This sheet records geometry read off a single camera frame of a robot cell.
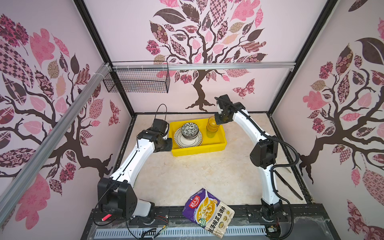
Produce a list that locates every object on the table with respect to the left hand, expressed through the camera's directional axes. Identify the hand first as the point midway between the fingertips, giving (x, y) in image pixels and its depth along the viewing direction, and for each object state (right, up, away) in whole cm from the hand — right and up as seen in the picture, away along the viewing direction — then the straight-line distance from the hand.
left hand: (167, 148), depth 82 cm
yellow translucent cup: (+26, +13, +10) cm, 31 cm away
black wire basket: (-13, +45, +13) cm, 48 cm away
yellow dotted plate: (+7, +2, +16) cm, 17 cm away
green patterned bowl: (+12, +10, +16) cm, 22 cm away
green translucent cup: (+27, +7, +18) cm, 33 cm away
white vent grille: (+6, -38, -12) cm, 41 cm away
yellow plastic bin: (+32, +1, +19) cm, 37 cm away
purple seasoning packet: (+21, -30, -8) cm, 37 cm away
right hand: (+32, +18, +12) cm, 38 cm away
